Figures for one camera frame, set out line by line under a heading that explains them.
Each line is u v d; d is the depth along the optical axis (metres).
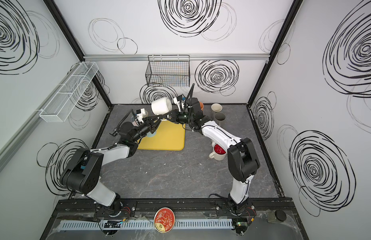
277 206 0.77
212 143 0.89
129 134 0.66
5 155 0.52
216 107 1.07
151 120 0.76
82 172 0.46
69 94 0.72
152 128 0.76
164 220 0.68
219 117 1.02
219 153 0.86
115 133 1.02
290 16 0.75
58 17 0.74
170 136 1.02
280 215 0.64
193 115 0.67
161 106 0.78
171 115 0.75
